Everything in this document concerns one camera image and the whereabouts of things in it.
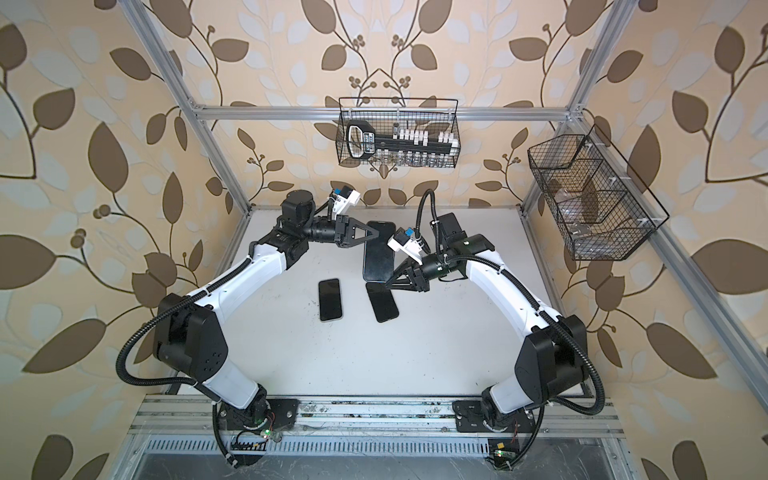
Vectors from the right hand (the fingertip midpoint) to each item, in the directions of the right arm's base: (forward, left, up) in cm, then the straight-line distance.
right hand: (390, 286), depth 72 cm
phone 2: (+10, +3, -26) cm, 28 cm away
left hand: (+7, +2, +10) cm, 13 cm away
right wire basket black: (+13, -53, +9) cm, 56 cm away
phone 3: (+5, +3, +6) cm, 8 cm away
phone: (+10, +20, -25) cm, 34 cm away
